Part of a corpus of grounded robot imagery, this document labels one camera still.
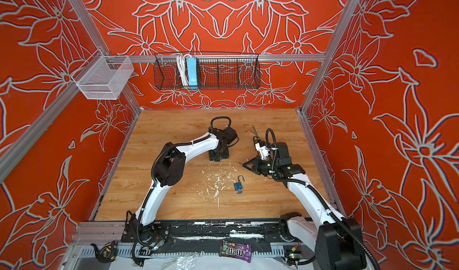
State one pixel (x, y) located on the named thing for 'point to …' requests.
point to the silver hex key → (251, 131)
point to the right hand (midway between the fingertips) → (242, 165)
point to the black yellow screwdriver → (256, 139)
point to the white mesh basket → (106, 77)
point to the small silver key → (239, 192)
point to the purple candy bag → (239, 251)
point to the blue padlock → (238, 185)
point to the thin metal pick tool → (255, 130)
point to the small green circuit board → (294, 255)
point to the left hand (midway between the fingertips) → (222, 156)
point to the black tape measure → (107, 253)
